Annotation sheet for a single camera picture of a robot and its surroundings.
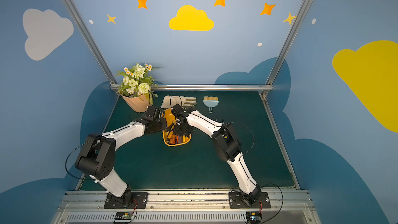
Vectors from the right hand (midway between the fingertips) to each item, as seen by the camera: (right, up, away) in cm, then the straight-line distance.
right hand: (182, 132), depth 94 cm
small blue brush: (+19, +19, +23) cm, 35 cm away
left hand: (-11, +6, +1) cm, 12 cm away
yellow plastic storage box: (-8, -3, -1) cm, 9 cm away
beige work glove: (-12, +20, +21) cm, 31 cm away
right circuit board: (+37, -37, -21) cm, 57 cm away
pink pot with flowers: (-26, +28, -6) cm, 38 cm away
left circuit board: (-25, -36, -23) cm, 49 cm away
